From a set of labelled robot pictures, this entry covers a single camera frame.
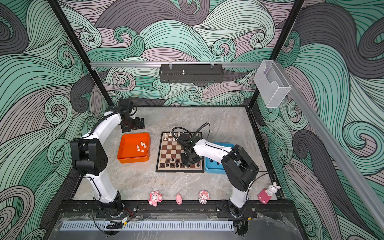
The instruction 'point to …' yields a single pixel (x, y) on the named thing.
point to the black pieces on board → (177, 164)
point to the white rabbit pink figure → (265, 195)
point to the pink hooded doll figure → (204, 195)
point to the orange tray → (134, 148)
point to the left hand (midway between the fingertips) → (138, 126)
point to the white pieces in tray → (138, 148)
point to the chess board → (170, 151)
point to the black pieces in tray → (211, 160)
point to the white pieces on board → (170, 135)
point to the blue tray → (214, 166)
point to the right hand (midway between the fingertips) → (186, 163)
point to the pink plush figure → (155, 197)
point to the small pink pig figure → (178, 199)
